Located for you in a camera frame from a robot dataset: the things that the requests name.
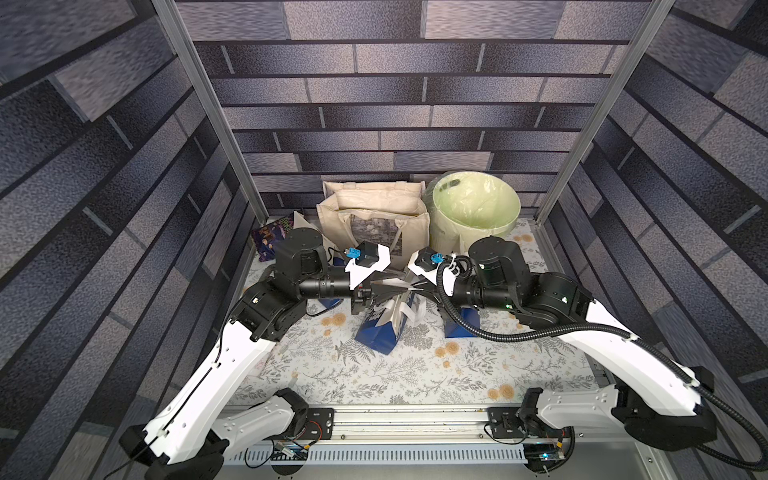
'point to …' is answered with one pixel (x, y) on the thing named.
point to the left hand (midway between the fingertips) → (402, 280)
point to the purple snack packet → (267, 235)
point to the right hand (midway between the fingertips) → (412, 280)
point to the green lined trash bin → (466, 206)
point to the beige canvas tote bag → (393, 215)
